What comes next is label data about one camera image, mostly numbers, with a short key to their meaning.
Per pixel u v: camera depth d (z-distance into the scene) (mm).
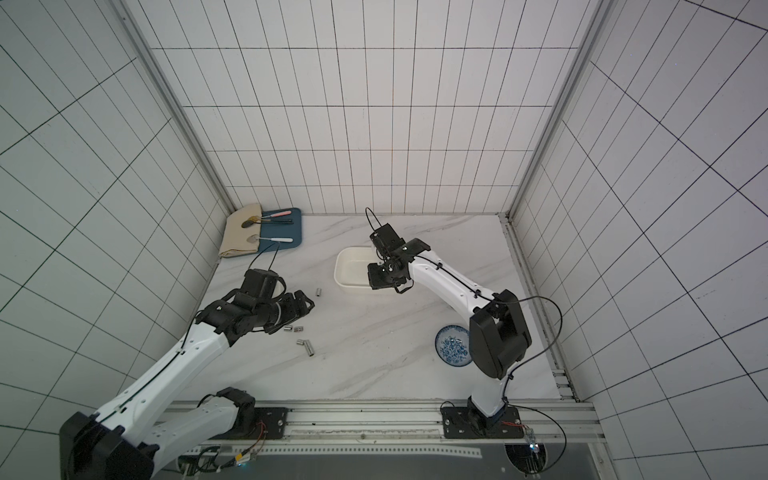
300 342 855
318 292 971
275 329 738
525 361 511
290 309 700
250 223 1175
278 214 1191
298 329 877
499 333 455
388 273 712
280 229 1168
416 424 749
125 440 380
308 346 853
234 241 1102
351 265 1035
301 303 716
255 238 1122
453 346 853
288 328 707
